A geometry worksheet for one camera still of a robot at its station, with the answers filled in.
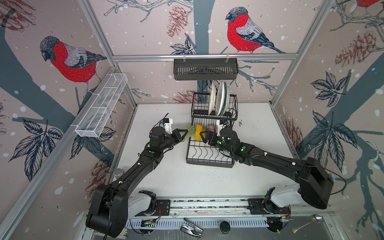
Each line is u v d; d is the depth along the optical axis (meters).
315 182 0.42
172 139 0.73
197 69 1.07
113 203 0.40
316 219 0.69
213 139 0.70
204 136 0.75
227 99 0.75
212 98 0.78
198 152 0.92
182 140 0.74
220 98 0.74
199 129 0.92
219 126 0.73
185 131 0.79
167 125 0.75
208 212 0.73
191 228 0.67
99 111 0.76
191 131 0.79
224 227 0.60
